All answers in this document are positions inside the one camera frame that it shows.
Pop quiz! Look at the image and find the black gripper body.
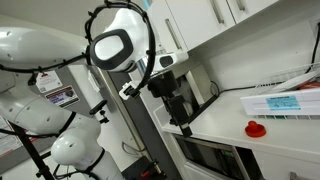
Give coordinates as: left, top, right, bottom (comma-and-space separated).
147, 70, 182, 100

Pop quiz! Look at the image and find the white drawer with wooden inside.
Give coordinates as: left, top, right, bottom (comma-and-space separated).
250, 149, 320, 180

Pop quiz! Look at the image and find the black coffee maker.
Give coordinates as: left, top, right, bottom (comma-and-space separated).
181, 64, 219, 125

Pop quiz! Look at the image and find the built-in microwave oven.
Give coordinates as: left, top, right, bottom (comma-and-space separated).
174, 134, 249, 180

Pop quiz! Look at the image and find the white refrigerator with black sides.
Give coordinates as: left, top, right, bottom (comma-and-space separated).
68, 64, 174, 180

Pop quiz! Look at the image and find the black cart with red clips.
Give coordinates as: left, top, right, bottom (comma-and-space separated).
121, 155, 168, 180

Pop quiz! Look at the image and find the white dish rack blue label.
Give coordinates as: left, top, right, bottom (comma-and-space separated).
239, 62, 320, 121

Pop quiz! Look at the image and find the red round knob object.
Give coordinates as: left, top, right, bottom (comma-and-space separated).
244, 120, 268, 139

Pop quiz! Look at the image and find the green item in rack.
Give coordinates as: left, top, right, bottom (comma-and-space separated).
264, 114, 286, 120

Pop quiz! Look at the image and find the red black warning sticker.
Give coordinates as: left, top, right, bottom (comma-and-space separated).
44, 85, 81, 109

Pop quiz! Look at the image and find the white paper tag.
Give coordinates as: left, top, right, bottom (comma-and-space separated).
35, 69, 64, 94

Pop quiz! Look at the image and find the white plate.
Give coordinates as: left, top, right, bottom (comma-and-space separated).
266, 70, 320, 95

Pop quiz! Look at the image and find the red item in rack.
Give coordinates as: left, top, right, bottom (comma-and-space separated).
297, 80, 320, 91

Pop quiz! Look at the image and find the black tripod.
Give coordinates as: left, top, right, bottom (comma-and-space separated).
7, 120, 57, 180

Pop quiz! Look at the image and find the paper sign with red print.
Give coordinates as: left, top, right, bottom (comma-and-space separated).
0, 114, 38, 159

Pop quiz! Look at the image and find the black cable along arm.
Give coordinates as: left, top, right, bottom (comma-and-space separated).
0, 0, 158, 99

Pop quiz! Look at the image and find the white cable connector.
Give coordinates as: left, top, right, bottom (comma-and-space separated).
118, 80, 138, 101

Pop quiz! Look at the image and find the black power cable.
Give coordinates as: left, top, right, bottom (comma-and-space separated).
209, 19, 320, 98

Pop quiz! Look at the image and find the black clamp with red handle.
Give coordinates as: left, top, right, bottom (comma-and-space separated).
139, 161, 160, 179

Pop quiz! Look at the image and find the white wall cabinet door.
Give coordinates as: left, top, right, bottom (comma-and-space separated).
146, 0, 190, 56
226, 0, 279, 25
165, 0, 238, 52

